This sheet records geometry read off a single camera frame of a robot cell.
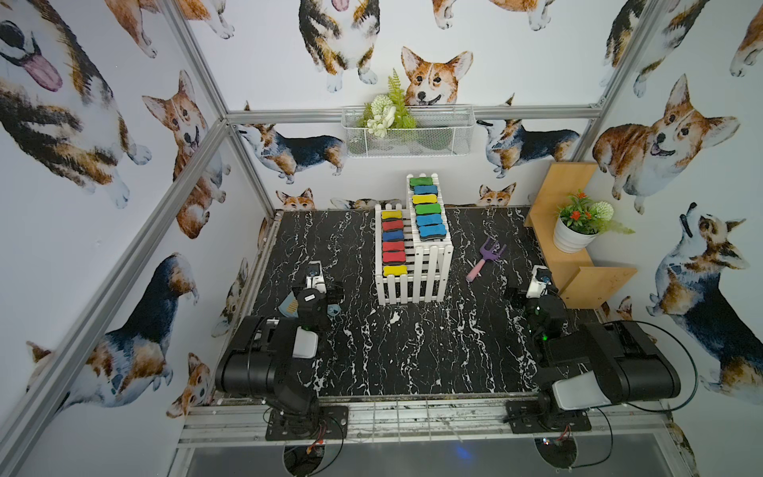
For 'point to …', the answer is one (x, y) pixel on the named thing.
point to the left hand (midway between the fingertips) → (318, 268)
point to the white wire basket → (440, 131)
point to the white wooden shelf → (413, 257)
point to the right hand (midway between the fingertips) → (535, 272)
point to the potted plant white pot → (580, 221)
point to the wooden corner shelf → (578, 286)
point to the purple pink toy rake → (486, 254)
